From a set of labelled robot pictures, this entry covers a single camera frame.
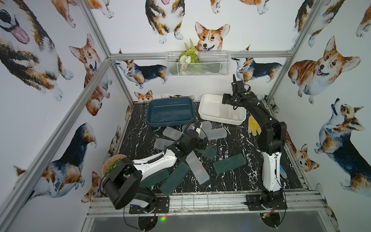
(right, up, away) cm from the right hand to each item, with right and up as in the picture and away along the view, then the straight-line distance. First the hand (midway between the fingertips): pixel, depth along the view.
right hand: (225, 98), depth 97 cm
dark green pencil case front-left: (-43, -47, -16) cm, 66 cm away
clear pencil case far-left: (-36, -24, 0) cm, 43 cm away
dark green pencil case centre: (-12, -35, -5) cm, 37 cm away
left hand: (-16, -22, -13) cm, 30 cm away
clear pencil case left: (-44, -30, 0) cm, 54 cm away
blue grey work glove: (+30, -45, -14) cm, 56 cm away
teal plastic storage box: (-41, -9, +19) cm, 46 cm away
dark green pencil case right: (0, -41, -10) cm, 42 cm away
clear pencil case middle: (-6, -24, +5) cm, 25 cm away
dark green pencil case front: (-32, -48, -15) cm, 59 cm away
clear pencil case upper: (-14, -19, +9) cm, 25 cm away
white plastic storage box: (-7, -6, +17) cm, 19 cm away
